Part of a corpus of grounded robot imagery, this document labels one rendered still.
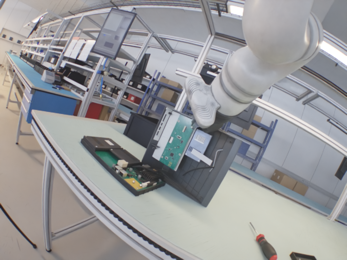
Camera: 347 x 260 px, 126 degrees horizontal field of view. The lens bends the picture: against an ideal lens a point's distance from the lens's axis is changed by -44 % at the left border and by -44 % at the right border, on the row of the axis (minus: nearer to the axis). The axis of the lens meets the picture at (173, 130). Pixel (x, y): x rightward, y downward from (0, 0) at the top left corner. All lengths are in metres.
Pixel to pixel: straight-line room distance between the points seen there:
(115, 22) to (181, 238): 1.67
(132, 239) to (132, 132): 0.54
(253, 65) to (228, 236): 0.35
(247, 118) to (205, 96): 2.05
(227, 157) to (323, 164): 5.16
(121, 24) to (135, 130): 1.16
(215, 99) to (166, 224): 0.25
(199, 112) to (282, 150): 4.58
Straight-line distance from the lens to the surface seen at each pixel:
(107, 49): 1.64
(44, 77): 2.30
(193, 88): 0.26
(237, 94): 0.23
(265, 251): 0.41
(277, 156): 4.75
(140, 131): 0.74
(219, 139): 0.45
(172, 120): 0.48
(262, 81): 0.21
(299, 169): 5.08
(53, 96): 1.82
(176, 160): 0.47
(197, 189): 0.47
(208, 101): 0.26
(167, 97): 4.55
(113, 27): 1.68
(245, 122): 2.32
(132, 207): 0.33
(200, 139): 0.45
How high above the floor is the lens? 1.20
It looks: 6 degrees down
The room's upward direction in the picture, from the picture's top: 25 degrees clockwise
